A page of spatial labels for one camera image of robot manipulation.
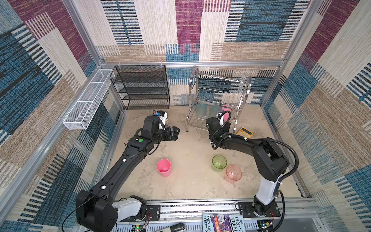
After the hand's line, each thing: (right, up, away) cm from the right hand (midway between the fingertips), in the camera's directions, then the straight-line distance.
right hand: (219, 120), depth 94 cm
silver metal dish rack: (-3, +20, +24) cm, 32 cm away
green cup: (-2, -25, -6) cm, 26 cm away
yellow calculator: (+20, -9, +8) cm, 24 cm away
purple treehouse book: (-7, -48, -25) cm, 54 cm away
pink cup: (0, +7, -16) cm, 17 cm away
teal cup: (-10, +6, +12) cm, 17 cm away
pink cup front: (-34, -28, -6) cm, 44 cm away
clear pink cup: (+6, -31, -9) cm, 32 cm away
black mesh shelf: (-54, +26, +15) cm, 62 cm away
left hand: (-28, -4, -16) cm, 32 cm away
